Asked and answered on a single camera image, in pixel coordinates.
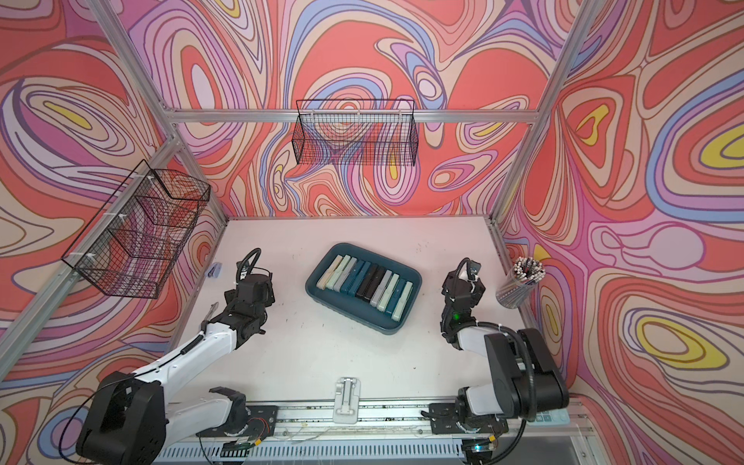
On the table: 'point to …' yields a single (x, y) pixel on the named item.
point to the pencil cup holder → (527, 273)
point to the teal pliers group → (395, 295)
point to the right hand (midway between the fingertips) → (467, 279)
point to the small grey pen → (210, 312)
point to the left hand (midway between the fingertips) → (255, 287)
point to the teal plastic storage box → (356, 310)
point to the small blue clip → (214, 270)
